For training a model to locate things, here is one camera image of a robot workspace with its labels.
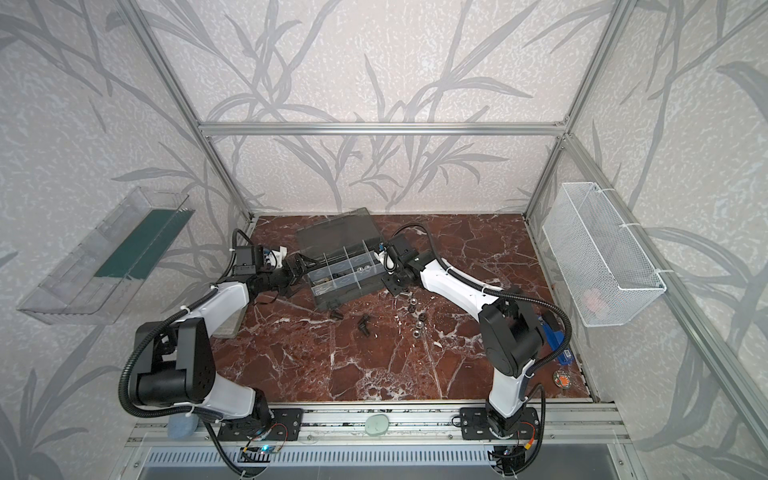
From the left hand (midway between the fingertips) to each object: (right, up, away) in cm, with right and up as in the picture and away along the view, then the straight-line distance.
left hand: (316, 262), depth 89 cm
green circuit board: (-7, -44, -18) cm, 48 cm away
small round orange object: (+70, -31, -8) cm, 77 cm away
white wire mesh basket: (+68, +1, -27) cm, 74 cm away
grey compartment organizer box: (+6, -3, +13) cm, 15 cm away
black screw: (+14, -19, +1) cm, 24 cm away
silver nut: (+30, -21, 0) cm, 37 cm away
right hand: (+23, -3, +2) cm, 24 cm away
